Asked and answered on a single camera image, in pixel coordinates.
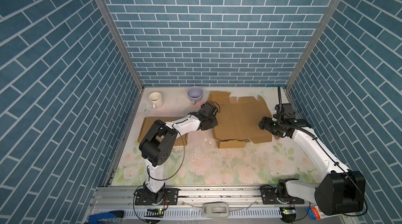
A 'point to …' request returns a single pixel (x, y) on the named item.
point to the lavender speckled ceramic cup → (194, 94)
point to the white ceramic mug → (156, 98)
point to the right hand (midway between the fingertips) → (263, 123)
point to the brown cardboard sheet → (238, 119)
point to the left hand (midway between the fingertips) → (215, 122)
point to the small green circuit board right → (289, 211)
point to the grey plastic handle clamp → (215, 210)
